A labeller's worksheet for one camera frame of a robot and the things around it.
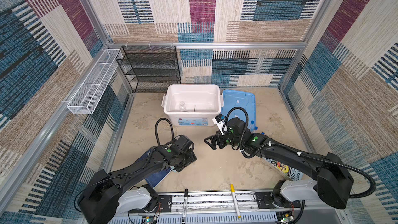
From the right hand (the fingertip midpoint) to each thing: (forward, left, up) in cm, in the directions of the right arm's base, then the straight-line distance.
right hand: (212, 139), depth 79 cm
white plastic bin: (+33, +11, -14) cm, 38 cm away
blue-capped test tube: (+8, -22, +1) cm, 23 cm away
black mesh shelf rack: (+53, +37, +5) cm, 64 cm away
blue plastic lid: (+38, -26, -14) cm, 48 cm away
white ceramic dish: (+29, +13, -14) cm, 35 cm away
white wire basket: (+33, +71, +5) cm, 78 cm away
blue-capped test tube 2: (+5, -23, 0) cm, 24 cm away
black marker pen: (-27, +14, -12) cm, 33 cm away
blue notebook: (-15, +29, -14) cm, 36 cm away
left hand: (-7, +9, -8) cm, 14 cm away
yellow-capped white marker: (-25, -9, -14) cm, 30 cm away
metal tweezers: (+30, +9, -13) cm, 34 cm away
